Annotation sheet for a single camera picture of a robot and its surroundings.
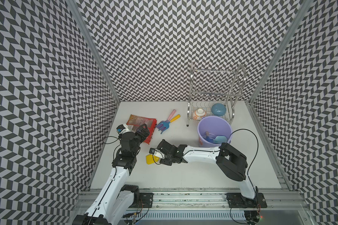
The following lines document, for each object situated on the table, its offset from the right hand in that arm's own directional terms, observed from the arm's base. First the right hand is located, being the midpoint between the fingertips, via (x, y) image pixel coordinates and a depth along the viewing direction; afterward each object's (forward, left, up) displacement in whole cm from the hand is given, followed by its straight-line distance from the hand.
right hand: (164, 155), depth 88 cm
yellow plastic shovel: (-2, +9, 0) cm, 9 cm away
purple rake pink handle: (+29, -3, +2) cm, 29 cm away
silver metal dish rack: (+26, -31, +29) cm, 50 cm away
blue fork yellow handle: (+25, +1, 0) cm, 25 cm away
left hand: (+9, +12, +17) cm, 23 cm away
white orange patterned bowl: (+28, -24, +7) cm, 38 cm away
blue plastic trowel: (+8, -34, +6) cm, 35 cm away
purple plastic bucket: (+16, -34, +2) cm, 38 cm away
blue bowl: (+33, -40, +6) cm, 52 cm away
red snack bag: (+25, +23, +3) cm, 34 cm away
